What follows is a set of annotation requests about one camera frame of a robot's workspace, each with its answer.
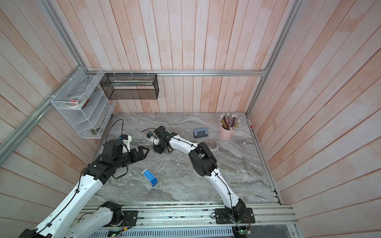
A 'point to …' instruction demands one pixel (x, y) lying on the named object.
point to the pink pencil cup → (226, 134)
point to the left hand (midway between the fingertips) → (143, 154)
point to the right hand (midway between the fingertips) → (156, 147)
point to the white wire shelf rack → (88, 120)
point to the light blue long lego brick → (150, 177)
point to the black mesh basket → (131, 86)
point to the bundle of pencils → (227, 123)
